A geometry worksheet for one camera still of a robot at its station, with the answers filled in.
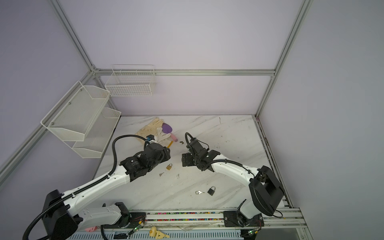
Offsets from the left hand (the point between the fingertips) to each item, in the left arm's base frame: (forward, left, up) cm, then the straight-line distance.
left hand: (166, 151), depth 79 cm
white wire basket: (+44, +27, +15) cm, 54 cm away
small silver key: (-16, -18, -17) cm, 30 cm away
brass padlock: (0, +1, -18) cm, 18 cm away
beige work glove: (+30, +18, -17) cm, 39 cm away
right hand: (-1, -10, -7) cm, 12 cm away
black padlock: (-15, -25, -17) cm, 34 cm away
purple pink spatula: (+30, +6, -17) cm, 35 cm away
